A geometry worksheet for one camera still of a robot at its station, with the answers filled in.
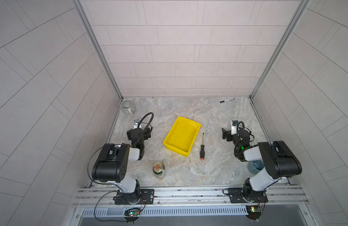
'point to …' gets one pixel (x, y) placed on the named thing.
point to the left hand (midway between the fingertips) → (142, 124)
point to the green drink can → (158, 167)
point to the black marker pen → (226, 100)
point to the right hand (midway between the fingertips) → (229, 126)
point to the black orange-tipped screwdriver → (202, 151)
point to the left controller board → (132, 213)
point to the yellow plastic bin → (181, 137)
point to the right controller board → (254, 211)
